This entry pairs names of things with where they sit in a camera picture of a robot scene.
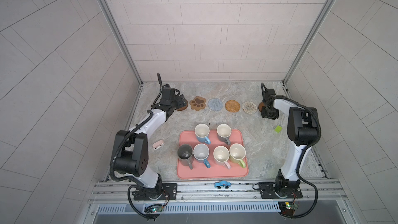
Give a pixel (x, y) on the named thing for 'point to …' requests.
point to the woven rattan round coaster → (232, 106)
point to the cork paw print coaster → (198, 103)
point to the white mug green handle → (237, 153)
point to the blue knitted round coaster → (215, 104)
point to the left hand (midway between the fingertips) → (181, 97)
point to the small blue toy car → (222, 183)
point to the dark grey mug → (185, 153)
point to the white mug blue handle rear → (202, 131)
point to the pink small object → (158, 144)
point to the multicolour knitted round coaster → (249, 107)
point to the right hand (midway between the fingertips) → (267, 114)
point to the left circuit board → (153, 209)
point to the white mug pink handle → (221, 154)
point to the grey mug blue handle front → (201, 152)
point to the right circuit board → (287, 208)
